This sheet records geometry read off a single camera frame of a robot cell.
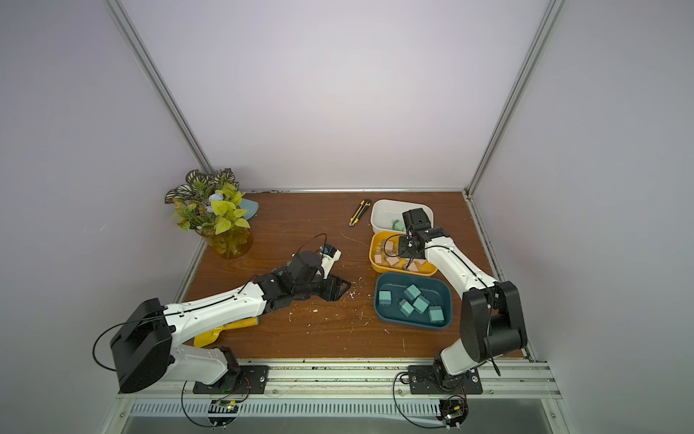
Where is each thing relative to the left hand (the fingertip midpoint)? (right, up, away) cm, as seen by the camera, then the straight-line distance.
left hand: (349, 284), depth 79 cm
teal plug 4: (+27, -11, +5) cm, 30 cm away
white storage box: (+15, +20, +34) cm, 42 cm away
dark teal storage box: (+21, -7, +7) cm, 23 cm away
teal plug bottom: (+18, -9, +4) cm, 21 cm away
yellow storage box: (+13, +5, +19) cm, 24 cm away
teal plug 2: (+21, -5, +9) cm, 23 cm away
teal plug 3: (+23, -8, +6) cm, 25 cm away
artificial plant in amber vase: (-41, +24, +3) cm, 48 cm away
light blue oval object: (-43, +24, +34) cm, 60 cm away
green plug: (+19, +16, +26) cm, 36 cm away
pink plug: (+15, +4, +16) cm, 23 cm away
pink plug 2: (+23, +2, +16) cm, 28 cm away
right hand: (+22, +12, +11) cm, 27 cm away
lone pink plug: (+10, +5, +16) cm, 19 cm away
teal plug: (+12, -6, +7) cm, 15 cm away
